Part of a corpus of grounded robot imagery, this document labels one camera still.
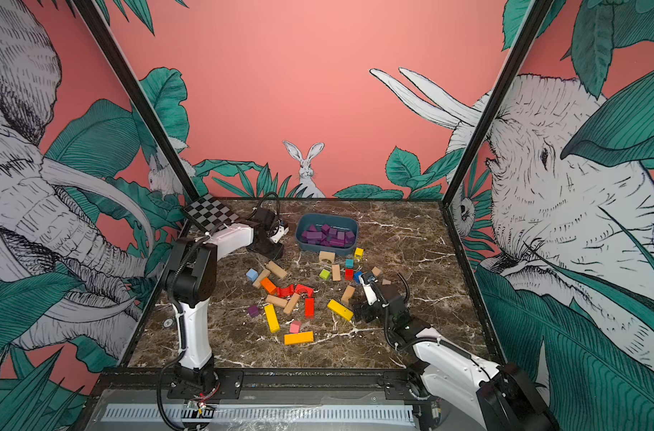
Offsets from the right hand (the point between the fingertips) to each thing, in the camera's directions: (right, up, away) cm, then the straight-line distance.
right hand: (360, 289), depth 86 cm
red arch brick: (-20, -1, +5) cm, 21 cm away
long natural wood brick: (-30, +5, +12) cm, 33 cm away
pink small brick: (-21, -12, -2) cm, 24 cm away
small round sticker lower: (-63, -11, 0) cm, 64 cm away
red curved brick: (-25, -2, +4) cm, 26 cm away
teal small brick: (-3, +7, +14) cm, 15 cm away
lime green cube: (-12, +3, +11) cm, 16 cm away
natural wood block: (-4, -3, +4) cm, 6 cm away
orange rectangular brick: (-31, 0, +5) cm, 32 cm away
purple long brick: (-17, +17, +19) cm, 30 cm away
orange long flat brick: (-18, -14, -4) cm, 24 cm away
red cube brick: (-3, +3, +9) cm, 10 cm away
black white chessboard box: (-61, +26, +25) cm, 71 cm away
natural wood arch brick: (-12, +9, +15) cm, 21 cm away
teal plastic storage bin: (-5, +23, +26) cm, 35 cm away
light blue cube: (-38, +3, +9) cm, 39 cm away
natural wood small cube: (+7, +4, +12) cm, 15 cm away
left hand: (-30, +12, +16) cm, 36 cm away
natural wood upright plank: (-34, +3, +10) cm, 36 cm away
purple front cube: (-35, -7, +2) cm, 36 cm away
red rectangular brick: (-17, -7, +2) cm, 18 cm away
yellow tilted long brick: (-6, -7, +2) cm, 10 cm away
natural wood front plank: (-28, -5, +4) cm, 29 cm away
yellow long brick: (-29, -9, 0) cm, 30 cm away
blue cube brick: (0, +3, +9) cm, 10 cm away
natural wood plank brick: (-8, +4, +11) cm, 14 cm away
